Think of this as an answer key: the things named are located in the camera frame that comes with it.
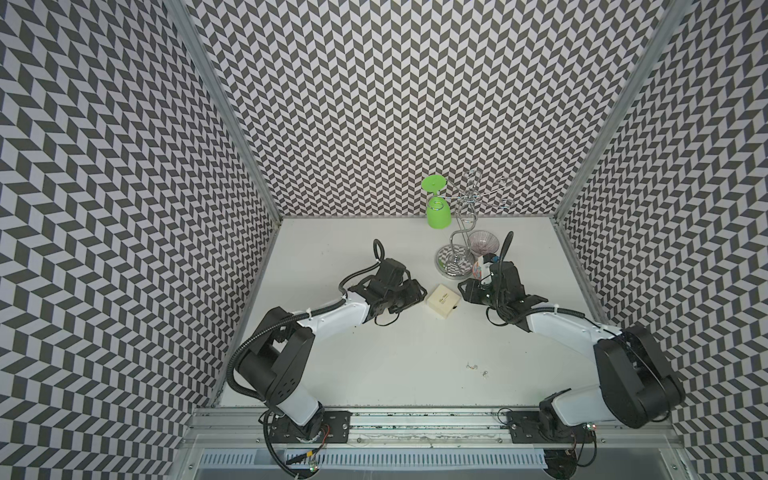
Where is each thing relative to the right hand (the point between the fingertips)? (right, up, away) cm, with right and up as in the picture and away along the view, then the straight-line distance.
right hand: (463, 290), depth 90 cm
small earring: (+4, -22, -8) cm, 24 cm away
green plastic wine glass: (-7, +25, +4) cm, 27 cm away
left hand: (-13, -2, -3) cm, 13 cm away
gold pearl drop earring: (+1, -20, -7) cm, 22 cm away
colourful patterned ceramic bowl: (+3, +6, -6) cm, 9 cm away
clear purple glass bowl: (+11, +14, +18) cm, 25 cm away
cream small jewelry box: (-6, -4, +1) cm, 7 cm away
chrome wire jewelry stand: (+1, +9, +14) cm, 16 cm away
